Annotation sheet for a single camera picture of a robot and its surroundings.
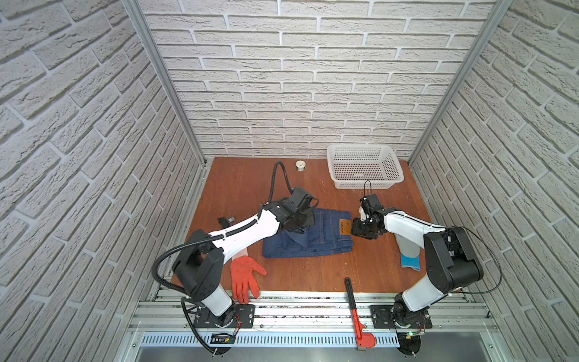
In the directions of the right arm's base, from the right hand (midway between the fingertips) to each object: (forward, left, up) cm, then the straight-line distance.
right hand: (354, 230), depth 93 cm
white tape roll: (+40, +19, 0) cm, 44 cm away
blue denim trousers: (-1, +11, 0) cm, 11 cm away
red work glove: (-12, +47, -1) cm, 48 cm away
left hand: (+2, +18, +12) cm, 22 cm away
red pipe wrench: (-38, +7, 0) cm, 38 cm away
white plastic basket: (+33, -6, +5) cm, 34 cm away
